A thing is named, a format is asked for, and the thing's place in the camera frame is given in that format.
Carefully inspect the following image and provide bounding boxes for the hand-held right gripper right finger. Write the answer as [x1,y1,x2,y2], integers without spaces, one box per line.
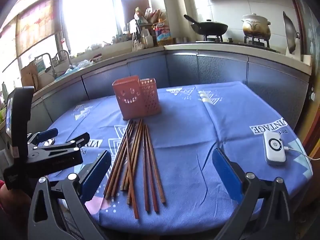
[212,148,295,240]

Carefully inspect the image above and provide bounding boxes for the black wok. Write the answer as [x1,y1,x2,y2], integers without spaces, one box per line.
[184,14,228,36]

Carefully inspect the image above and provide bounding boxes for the cooking oil bottle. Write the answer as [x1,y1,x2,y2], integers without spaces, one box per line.
[154,25,173,46]

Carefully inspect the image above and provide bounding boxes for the gas stove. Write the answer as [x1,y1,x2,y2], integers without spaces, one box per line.
[196,34,282,53]

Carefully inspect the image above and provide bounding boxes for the blue printed tablecloth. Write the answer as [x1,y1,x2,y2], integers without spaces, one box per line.
[46,81,314,235]

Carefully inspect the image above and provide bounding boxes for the grey kitchen counter cabinets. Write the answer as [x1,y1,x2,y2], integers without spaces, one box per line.
[32,42,313,130]

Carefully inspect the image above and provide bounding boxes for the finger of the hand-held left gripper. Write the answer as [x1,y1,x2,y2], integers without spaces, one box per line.
[32,132,91,155]
[27,127,59,146]

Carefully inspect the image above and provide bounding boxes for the pink window blind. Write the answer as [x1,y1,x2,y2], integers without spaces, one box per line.
[15,0,63,58]

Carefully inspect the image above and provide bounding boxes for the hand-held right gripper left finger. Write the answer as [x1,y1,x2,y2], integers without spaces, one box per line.
[27,150,112,240]

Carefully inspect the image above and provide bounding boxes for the clear plastic bag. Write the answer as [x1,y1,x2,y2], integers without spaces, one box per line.
[65,59,94,75]

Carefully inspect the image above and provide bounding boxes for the cardboard box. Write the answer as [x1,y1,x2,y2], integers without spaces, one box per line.
[20,62,39,90]

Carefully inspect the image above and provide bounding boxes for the chrome sink faucet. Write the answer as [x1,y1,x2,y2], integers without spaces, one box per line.
[54,49,72,68]

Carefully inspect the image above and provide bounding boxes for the metal bowl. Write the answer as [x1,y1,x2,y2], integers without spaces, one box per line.
[282,11,300,55]

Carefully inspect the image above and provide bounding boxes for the person's left forearm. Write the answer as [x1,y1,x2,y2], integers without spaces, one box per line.
[0,179,34,228]

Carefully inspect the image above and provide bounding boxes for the cluttered condiment rack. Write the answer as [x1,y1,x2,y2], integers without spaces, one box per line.
[125,6,168,48]

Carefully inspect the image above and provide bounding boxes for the white plastic jug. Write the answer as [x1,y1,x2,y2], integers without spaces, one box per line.
[141,27,153,48]

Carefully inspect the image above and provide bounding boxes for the pink perforated utensil holder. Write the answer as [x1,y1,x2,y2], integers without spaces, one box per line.
[112,75,161,120]

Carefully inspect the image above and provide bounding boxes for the pile of wooden chopsticks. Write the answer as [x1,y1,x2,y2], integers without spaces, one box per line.
[103,119,167,220]

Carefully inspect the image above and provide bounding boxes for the white pocket router device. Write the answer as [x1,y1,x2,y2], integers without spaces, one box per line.
[263,132,287,166]

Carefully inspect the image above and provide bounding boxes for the white cable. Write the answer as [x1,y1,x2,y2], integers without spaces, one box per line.
[285,146,320,160]

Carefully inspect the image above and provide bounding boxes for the cream ceramic pot with lid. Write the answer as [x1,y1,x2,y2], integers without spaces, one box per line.
[241,13,272,38]

